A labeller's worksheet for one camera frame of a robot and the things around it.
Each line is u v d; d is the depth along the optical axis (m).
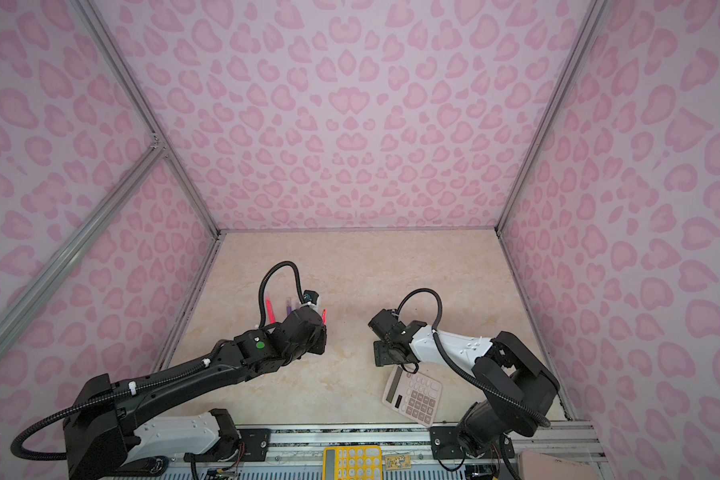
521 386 0.43
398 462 0.70
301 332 0.59
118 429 0.40
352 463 0.70
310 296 0.70
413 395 0.80
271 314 0.97
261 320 0.62
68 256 0.63
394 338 0.65
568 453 0.73
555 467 0.68
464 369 0.45
